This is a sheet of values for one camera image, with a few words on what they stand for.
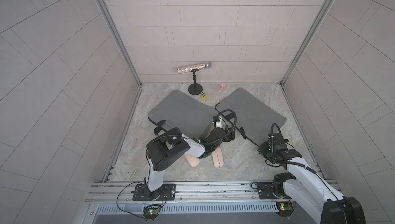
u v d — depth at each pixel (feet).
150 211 2.11
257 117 3.08
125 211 2.15
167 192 2.32
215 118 2.53
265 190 2.34
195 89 3.68
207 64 3.16
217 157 2.60
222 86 3.72
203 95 3.56
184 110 3.30
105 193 2.33
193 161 2.62
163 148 1.60
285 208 2.23
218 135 2.16
